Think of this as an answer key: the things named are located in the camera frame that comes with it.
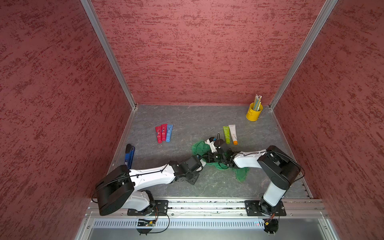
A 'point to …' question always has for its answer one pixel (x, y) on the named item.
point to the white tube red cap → (203, 162)
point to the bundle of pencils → (257, 101)
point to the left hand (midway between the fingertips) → (192, 177)
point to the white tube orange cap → (233, 133)
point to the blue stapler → (129, 153)
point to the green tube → (227, 134)
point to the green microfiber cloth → (200, 148)
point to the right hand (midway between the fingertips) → (203, 159)
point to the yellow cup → (252, 115)
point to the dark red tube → (158, 130)
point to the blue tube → (169, 128)
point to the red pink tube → (163, 131)
